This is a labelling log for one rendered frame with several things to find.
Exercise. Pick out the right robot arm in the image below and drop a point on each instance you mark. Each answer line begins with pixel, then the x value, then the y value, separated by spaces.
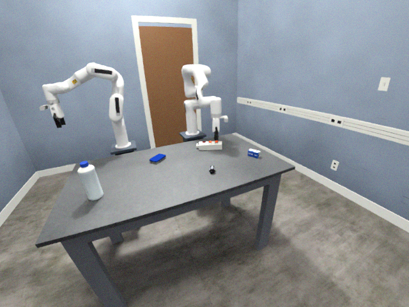
pixel 92 70

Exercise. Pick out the white bottle with blue cap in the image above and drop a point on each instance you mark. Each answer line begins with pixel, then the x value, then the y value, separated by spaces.
pixel 90 181

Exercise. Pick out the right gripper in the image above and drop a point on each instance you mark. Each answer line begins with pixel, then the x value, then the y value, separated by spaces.
pixel 57 113

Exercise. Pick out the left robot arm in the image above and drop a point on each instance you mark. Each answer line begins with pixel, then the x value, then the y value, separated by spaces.
pixel 200 75

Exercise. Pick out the white power strip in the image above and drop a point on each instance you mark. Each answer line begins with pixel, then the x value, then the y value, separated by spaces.
pixel 209 145

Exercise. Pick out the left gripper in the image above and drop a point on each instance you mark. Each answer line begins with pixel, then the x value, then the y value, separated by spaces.
pixel 216 127

